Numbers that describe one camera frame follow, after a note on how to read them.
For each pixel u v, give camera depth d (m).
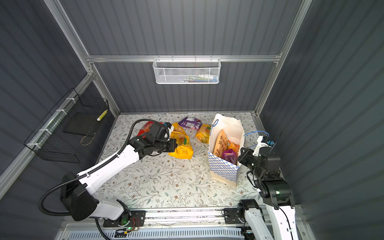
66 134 0.73
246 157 0.57
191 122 1.09
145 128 1.02
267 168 0.45
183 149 0.81
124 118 1.18
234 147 0.94
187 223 0.73
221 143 0.87
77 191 0.40
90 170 0.44
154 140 0.60
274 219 0.40
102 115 0.82
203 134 1.02
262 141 0.58
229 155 0.82
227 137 0.96
